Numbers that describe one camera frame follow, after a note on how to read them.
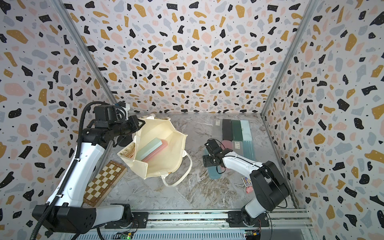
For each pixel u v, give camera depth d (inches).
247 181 33.6
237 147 39.5
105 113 20.4
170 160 33.8
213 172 30.3
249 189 32.2
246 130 43.3
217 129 44.3
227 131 44.7
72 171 16.3
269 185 17.7
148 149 36.4
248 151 39.5
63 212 14.5
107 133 19.9
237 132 43.7
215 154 27.2
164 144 38.1
